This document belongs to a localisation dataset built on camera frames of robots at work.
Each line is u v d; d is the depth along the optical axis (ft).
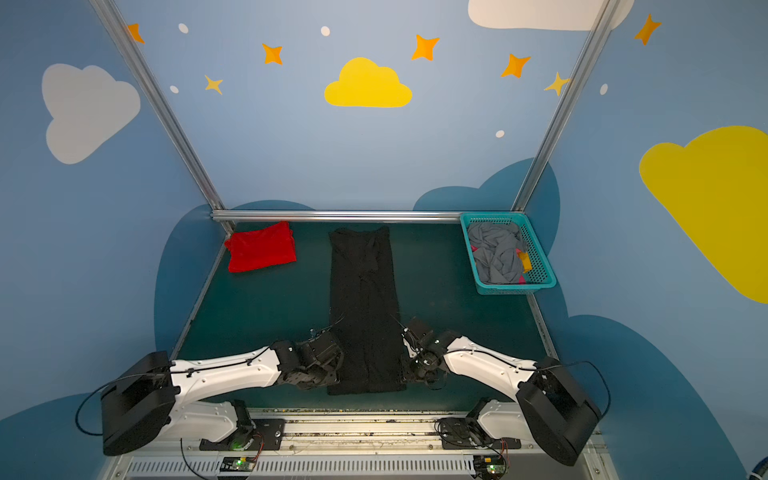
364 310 3.20
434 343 2.07
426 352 2.09
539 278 3.29
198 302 3.42
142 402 1.35
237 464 2.32
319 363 2.16
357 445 2.41
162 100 2.76
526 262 3.43
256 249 3.77
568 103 2.77
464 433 2.45
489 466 2.35
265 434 2.47
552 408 1.38
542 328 3.24
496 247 3.42
